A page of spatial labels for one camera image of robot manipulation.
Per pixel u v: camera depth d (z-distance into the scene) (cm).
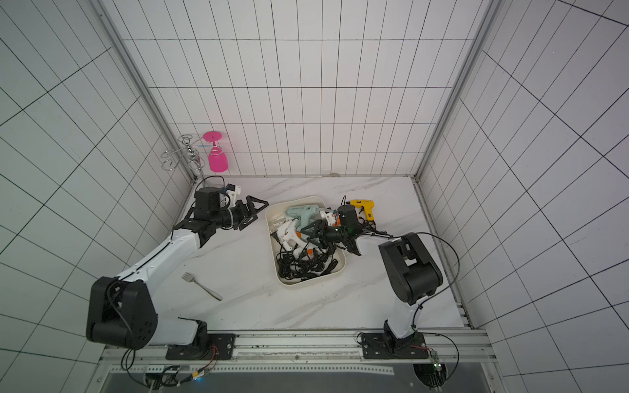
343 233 76
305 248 89
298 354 73
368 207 107
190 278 85
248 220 74
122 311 41
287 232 92
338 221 79
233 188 79
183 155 112
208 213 65
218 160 103
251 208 74
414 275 48
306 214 92
